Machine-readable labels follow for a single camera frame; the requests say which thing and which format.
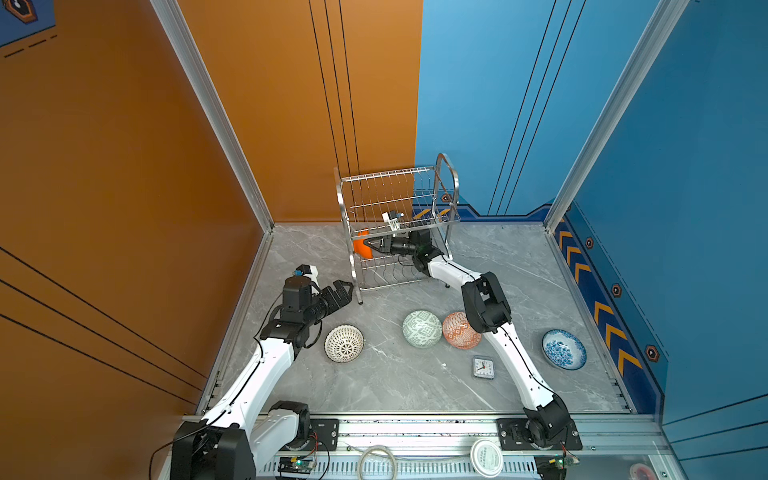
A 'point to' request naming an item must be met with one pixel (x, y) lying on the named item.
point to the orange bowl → (360, 248)
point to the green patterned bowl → (422, 329)
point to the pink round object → (642, 471)
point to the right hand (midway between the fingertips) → (364, 246)
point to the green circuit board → (295, 465)
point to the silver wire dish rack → (429, 198)
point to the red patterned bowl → (459, 332)
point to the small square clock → (483, 367)
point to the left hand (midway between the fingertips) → (343, 288)
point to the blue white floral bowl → (563, 349)
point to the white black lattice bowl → (344, 343)
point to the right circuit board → (562, 462)
